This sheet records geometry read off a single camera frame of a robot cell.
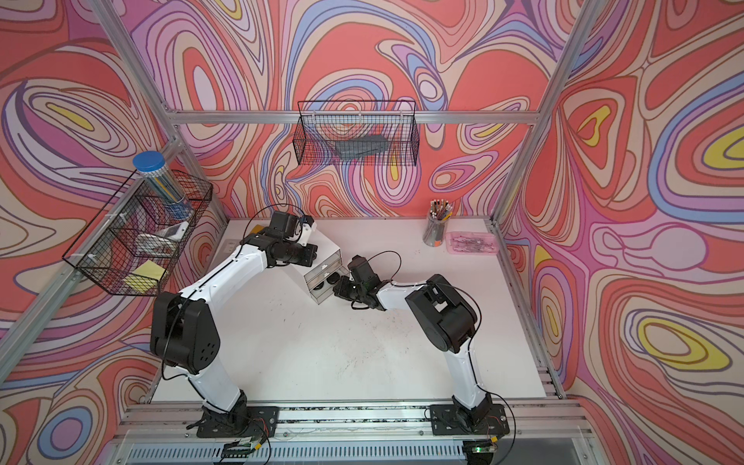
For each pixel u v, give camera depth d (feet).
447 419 2.38
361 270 2.56
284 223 2.32
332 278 3.23
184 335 1.52
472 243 3.66
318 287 3.16
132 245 2.43
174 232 2.41
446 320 1.77
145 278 2.09
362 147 3.32
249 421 2.37
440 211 3.33
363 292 2.55
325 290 3.17
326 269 3.04
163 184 2.45
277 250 2.15
